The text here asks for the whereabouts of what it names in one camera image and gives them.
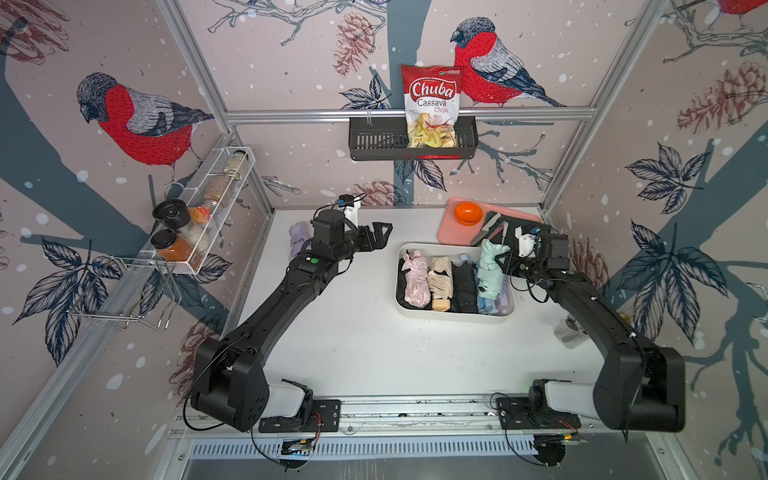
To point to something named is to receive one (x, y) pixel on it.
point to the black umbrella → (464, 289)
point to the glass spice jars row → (219, 189)
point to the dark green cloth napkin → (504, 231)
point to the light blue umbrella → (485, 306)
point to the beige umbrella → (440, 281)
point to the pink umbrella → (417, 283)
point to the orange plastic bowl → (468, 213)
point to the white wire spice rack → (201, 237)
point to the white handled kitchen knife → (485, 229)
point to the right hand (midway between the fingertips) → (497, 254)
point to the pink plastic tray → (451, 231)
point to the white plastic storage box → (452, 251)
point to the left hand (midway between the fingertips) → (385, 221)
